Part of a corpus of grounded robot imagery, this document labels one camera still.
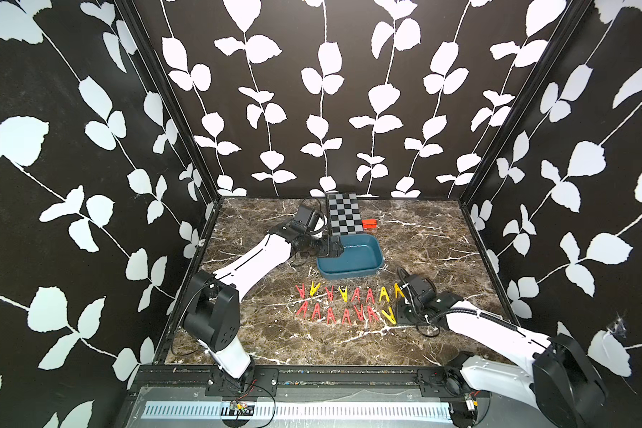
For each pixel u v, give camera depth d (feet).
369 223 3.64
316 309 2.87
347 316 2.81
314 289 3.03
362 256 3.38
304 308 2.88
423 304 2.14
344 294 2.97
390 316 2.81
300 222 2.21
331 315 2.81
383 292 2.99
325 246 2.50
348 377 2.50
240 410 2.31
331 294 2.97
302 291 3.00
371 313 2.85
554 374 1.33
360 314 2.83
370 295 2.97
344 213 3.68
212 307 1.47
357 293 2.97
